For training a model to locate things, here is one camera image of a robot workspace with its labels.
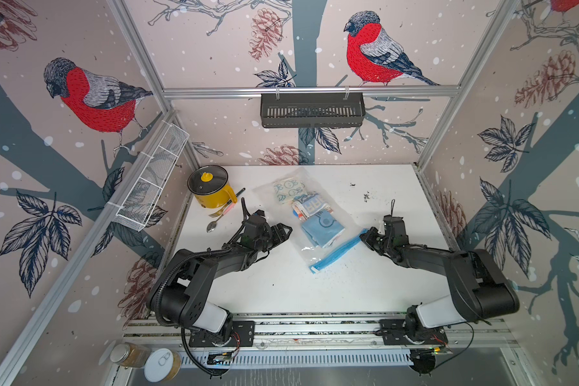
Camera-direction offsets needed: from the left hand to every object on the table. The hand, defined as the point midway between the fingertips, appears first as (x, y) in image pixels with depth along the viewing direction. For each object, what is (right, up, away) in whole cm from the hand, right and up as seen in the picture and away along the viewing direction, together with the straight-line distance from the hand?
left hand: (291, 228), depth 90 cm
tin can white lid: (-35, -33, -25) cm, 55 cm away
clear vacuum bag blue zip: (+10, -10, -4) cm, 15 cm away
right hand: (+28, -2, +4) cm, 28 cm away
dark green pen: (-25, +13, +20) cm, 35 cm away
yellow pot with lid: (-38, +17, +18) cm, 45 cm away
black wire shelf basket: (+3, +51, +17) cm, 54 cm away
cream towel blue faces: (-3, +14, +20) cm, 25 cm away
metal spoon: (-34, -1, +11) cm, 36 cm away
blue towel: (+13, -1, +5) cm, 14 cm away
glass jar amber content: (-43, -29, -27) cm, 58 cm away
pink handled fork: (-30, +5, +14) cm, 34 cm away
